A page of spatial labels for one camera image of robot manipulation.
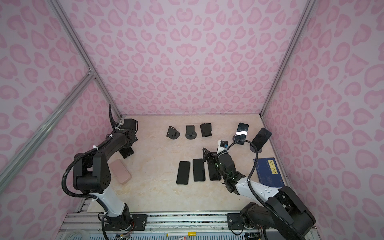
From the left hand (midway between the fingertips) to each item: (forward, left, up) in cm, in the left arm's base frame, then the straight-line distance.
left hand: (123, 139), depth 92 cm
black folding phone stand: (+13, -52, -9) cm, 54 cm away
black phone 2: (-16, -46, -12) cm, 50 cm away
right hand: (-10, -52, +3) cm, 53 cm away
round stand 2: (+9, -28, -8) cm, 31 cm away
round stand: (+9, -41, -8) cm, 42 cm away
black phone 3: (+7, -75, -6) cm, 76 cm away
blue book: (-19, -87, -11) cm, 90 cm away
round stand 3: (+8, -71, -12) cm, 72 cm away
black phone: (-17, -36, -12) cm, 42 cm away
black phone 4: (0, -86, -1) cm, 86 cm away
